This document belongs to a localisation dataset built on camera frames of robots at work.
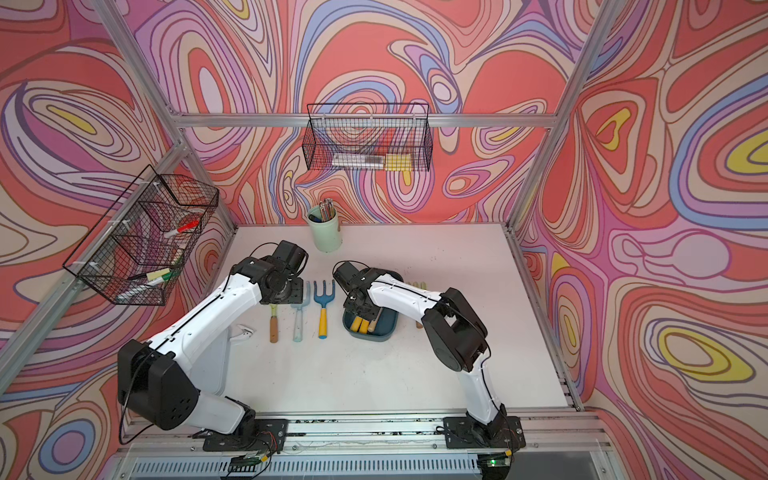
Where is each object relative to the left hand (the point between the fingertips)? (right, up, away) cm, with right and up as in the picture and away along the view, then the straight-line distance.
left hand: (292, 294), depth 83 cm
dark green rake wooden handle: (+22, -10, +7) cm, 26 cm away
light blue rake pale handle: (-2, -9, +11) cm, 14 cm away
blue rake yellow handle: (+6, -4, +16) cm, 17 cm away
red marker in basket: (-28, +18, -5) cm, 34 cm away
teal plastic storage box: (+26, -12, +9) cm, 30 cm away
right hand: (+18, -8, +8) cm, 21 cm away
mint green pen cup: (+5, +18, +22) cm, 29 cm away
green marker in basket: (-27, +6, -11) cm, 29 cm away
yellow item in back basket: (+30, +40, +8) cm, 51 cm away
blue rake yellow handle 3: (+20, -11, +7) cm, 24 cm away
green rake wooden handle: (-9, -11, +10) cm, 17 cm away
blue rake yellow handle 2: (+17, -10, +7) cm, 21 cm away
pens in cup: (+6, +27, +21) cm, 34 cm away
